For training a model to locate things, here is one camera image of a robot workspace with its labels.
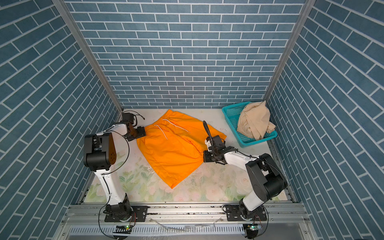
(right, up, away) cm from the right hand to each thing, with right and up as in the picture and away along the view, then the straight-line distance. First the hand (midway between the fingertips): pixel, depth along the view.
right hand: (202, 155), depth 92 cm
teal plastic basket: (+24, +27, +23) cm, 43 cm away
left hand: (-43, +13, +12) cm, 46 cm away
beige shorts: (+35, +22, +6) cm, 42 cm away
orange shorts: (-20, +5, +7) cm, 21 cm away
